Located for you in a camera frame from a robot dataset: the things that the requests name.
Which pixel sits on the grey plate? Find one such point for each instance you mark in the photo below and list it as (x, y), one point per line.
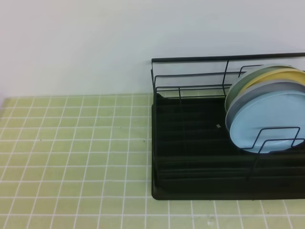
(257, 90)

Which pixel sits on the yellow plate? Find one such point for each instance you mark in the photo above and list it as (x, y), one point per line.
(286, 74)

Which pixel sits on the light blue plate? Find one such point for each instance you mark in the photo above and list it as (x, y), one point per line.
(271, 122)

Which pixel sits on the black wire dish rack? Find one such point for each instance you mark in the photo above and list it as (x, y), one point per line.
(192, 159)

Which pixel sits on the green plate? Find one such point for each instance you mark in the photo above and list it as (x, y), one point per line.
(247, 77)

